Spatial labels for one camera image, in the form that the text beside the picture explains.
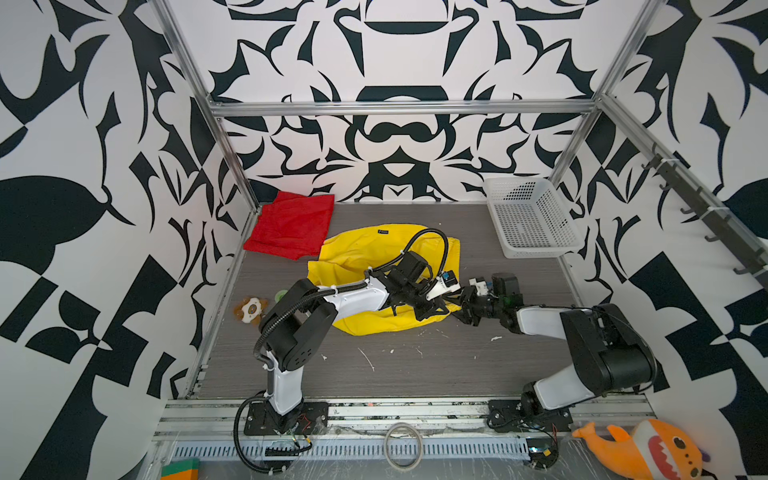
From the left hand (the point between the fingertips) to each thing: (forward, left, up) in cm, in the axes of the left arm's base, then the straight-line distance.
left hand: (450, 302), depth 84 cm
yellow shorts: (+21, +29, -4) cm, 36 cm away
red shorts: (+37, +51, -9) cm, 64 cm away
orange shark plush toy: (-35, -38, -1) cm, 51 cm away
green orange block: (-34, +64, -7) cm, 73 cm away
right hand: (+2, 0, -3) cm, 4 cm away
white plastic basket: (+37, -39, -9) cm, 55 cm away
